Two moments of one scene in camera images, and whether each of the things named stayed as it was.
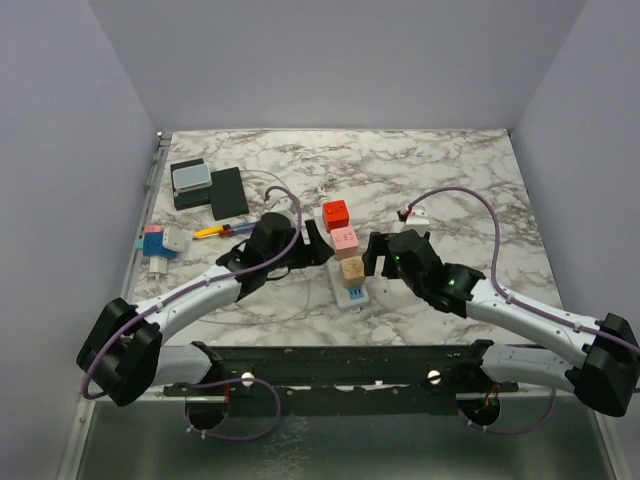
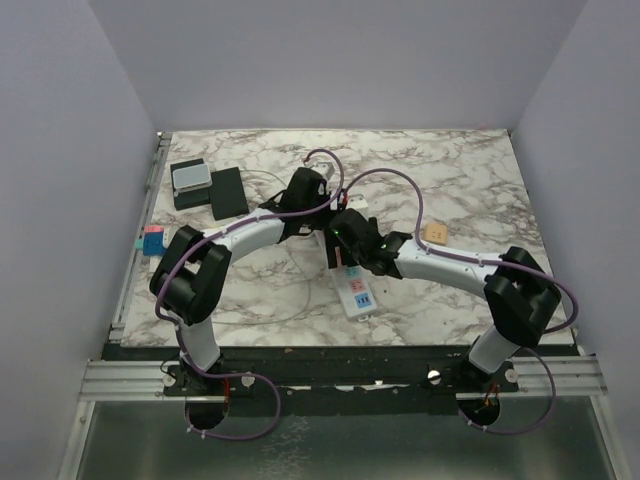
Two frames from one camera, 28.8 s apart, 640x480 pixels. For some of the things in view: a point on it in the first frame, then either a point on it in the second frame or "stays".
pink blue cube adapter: (161, 241) stays
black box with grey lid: (191, 182) stays
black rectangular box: (227, 194) stays
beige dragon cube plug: (353, 272) -> (436, 233)
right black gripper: (378, 245) -> (331, 242)
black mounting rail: (346, 381) stays
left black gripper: (313, 254) -> (319, 225)
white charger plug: (157, 266) stays
